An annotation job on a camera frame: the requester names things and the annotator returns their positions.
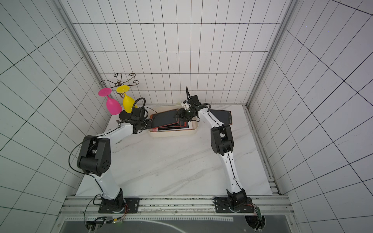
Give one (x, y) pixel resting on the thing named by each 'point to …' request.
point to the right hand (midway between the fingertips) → (178, 114)
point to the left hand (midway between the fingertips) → (148, 125)
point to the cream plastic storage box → (193, 124)
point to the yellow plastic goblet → (127, 102)
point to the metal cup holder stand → (122, 97)
